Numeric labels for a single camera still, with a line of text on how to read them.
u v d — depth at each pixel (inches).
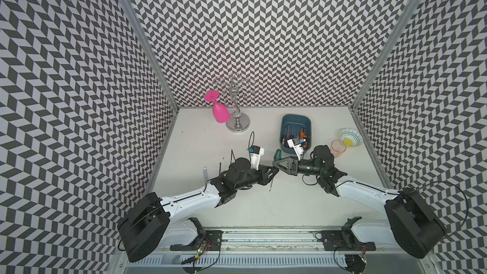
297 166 26.9
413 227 16.4
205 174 35.9
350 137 40.1
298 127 42.5
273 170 29.5
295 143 28.4
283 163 29.0
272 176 28.1
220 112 37.9
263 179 26.4
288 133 41.4
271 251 28.2
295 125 42.7
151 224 16.3
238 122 43.8
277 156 29.2
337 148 37.7
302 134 41.0
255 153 28.0
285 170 28.2
